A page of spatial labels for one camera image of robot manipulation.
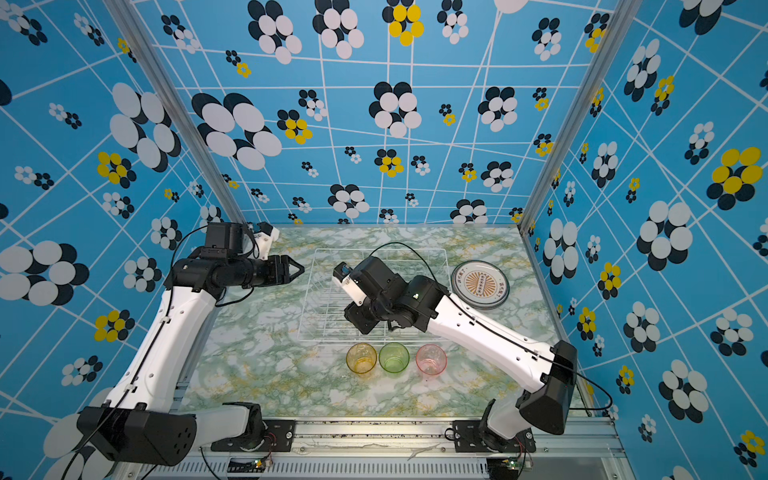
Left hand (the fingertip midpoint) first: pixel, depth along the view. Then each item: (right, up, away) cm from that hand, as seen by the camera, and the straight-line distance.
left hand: (295, 268), depth 74 cm
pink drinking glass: (+36, -27, +11) cm, 46 cm away
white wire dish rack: (+2, -13, +23) cm, 26 cm away
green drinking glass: (+25, -26, +11) cm, 38 cm away
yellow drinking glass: (+15, -27, +11) cm, 33 cm away
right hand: (+15, -10, -4) cm, 18 cm away
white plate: (+54, -7, +26) cm, 60 cm away
